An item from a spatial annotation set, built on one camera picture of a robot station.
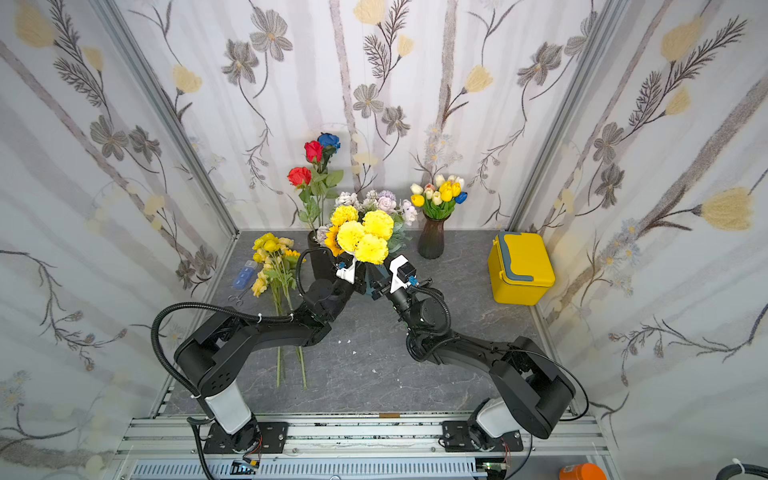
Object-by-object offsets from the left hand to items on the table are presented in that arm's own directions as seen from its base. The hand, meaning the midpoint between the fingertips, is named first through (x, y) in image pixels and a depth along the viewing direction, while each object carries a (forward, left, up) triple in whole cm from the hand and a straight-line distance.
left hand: (366, 253), depth 82 cm
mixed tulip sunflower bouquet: (+16, -22, +6) cm, 28 cm away
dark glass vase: (+17, -22, -13) cm, 31 cm away
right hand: (-12, -4, +14) cm, 19 cm away
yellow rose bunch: (+11, +31, -17) cm, 37 cm away
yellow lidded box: (0, -47, -9) cm, 48 cm away
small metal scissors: (0, +45, -25) cm, 52 cm away
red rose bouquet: (+19, +14, +10) cm, 25 cm away
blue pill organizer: (+10, +45, -22) cm, 51 cm away
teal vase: (-14, -3, +9) cm, 17 cm away
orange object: (-50, -46, -12) cm, 69 cm away
